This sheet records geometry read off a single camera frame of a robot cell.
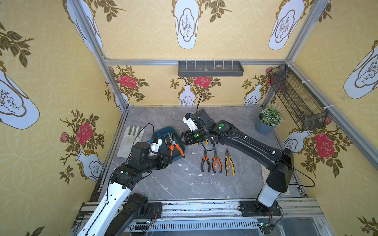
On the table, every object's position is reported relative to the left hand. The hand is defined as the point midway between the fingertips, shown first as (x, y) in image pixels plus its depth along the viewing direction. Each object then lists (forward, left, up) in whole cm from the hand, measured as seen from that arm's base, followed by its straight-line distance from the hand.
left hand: (173, 158), depth 73 cm
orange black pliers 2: (+5, -26, -17) cm, 32 cm away
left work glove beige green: (+27, +31, -19) cm, 45 cm away
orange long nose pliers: (+7, 0, +1) cm, 7 cm away
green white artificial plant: (+29, -62, -2) cm, 68 cm away
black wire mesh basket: (+20, -76, +7) cm, 79 cm away
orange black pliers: (+7, -19, -18) cm, 27 cm away
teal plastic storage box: (+28, +12, -18) cm, 35 cm away
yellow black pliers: (+7, -32, -18) cm, 37 cm away
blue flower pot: (+25, -59, -12) cm, 65 cm away
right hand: (+7, -4, +4) cm, 9 cm away
